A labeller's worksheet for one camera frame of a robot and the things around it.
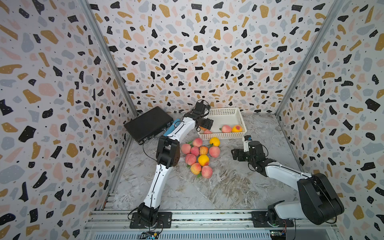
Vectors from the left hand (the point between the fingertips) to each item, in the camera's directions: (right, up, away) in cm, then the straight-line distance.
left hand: (209, 121), depth 104 cm
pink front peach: (-2, -29, -20) cm, 35 cm away
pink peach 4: (-12, -23, -14) cm, 29 cm away
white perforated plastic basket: (+15, +4, +17) cm, 23 cm away
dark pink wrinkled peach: (-9, -19, -9) cm, 23 cm away
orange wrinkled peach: (-4, -19, -9) cm, 22 cm away
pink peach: (+13, -6, +3) cm, 14 cm away
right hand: (+17, -18, -12) cm, 28 cm away
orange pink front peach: (-9, -28, -18) cm, 34 cm away
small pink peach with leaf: (-1, -7, 0) cm, 7 cm away
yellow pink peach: (+20, -5, +2) cm, 21 cm away
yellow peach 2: (-4, -24, -14) cm, 28 cm away
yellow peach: (+4, -14, -3) cm, 15 cm away
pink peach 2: (-8, -14, -6) cm, 17 cm away
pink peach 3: (+3, -19, -11) cm, 23 cm away
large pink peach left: (-15, -18, -8) cm, 25 cm away
